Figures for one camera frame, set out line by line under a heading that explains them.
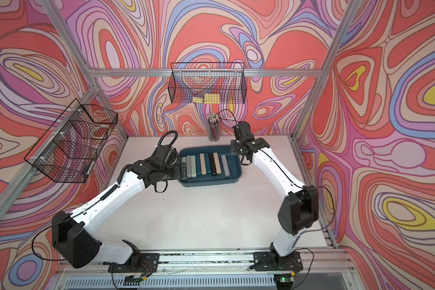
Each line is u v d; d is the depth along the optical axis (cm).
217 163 102
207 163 101
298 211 45
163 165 60
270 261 69
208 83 84
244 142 62
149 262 73
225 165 101
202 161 103
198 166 102
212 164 101
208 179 98
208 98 82
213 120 105
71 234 39
